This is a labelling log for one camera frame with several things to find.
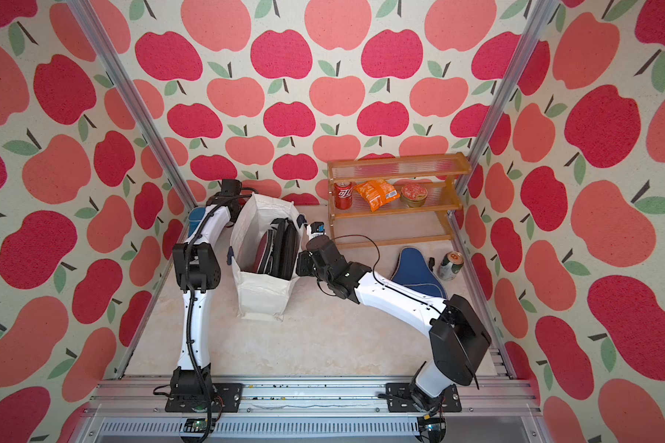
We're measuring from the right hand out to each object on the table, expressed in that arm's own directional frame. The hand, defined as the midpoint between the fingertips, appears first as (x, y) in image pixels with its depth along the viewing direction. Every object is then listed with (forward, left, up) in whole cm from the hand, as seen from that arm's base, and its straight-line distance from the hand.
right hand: (299, 259), depth 80 cm
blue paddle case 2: (+25, +49, -13) cm, 57 cm away
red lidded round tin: (+32, -36, -1) cm, 49 cm away
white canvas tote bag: (-11, +10, -4) cm, 15 cm away
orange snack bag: (+31, -23, 0) cm, 39 cm away
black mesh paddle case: (+7, +7, -5) cm, 11 cm away
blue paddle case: (+11, -37, -19) cm, 43 cm away
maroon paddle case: (+11, +18, -14) cm, 26 cm away
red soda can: (+25, -11, +3) cm, 28 cm away
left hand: (+27, +37, -11) cm, 47 cm away
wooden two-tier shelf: (+45, -44, -6) cm, 63 cm away
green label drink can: (+9, -49, -11) cm, 51 cm away
